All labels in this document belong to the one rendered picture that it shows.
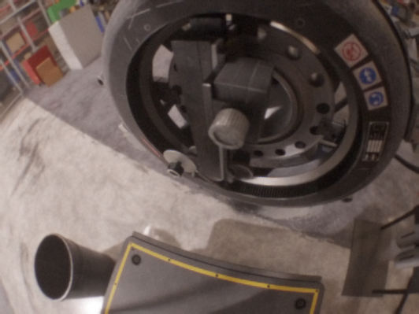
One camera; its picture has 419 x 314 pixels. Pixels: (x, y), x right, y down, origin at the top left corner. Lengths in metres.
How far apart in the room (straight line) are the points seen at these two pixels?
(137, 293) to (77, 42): 3.94
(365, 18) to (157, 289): 0.76
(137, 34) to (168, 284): 0.65
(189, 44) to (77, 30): 3.87
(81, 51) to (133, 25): 3.76
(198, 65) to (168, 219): 0.86
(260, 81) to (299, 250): 0.85
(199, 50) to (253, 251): 0.84
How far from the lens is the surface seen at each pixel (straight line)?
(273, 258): 0.93
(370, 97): 0.29
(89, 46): 4.17
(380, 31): 0.27
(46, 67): 4.65
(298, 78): 0.41
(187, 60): 0.28
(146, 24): 0.32
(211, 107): 0.23
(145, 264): 0.67
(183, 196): 1.03
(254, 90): 0.21
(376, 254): 1.19
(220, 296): 0.61
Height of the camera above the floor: 0.92
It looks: 55 degrees down
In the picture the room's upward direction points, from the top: 15 degrees counter-clockwise
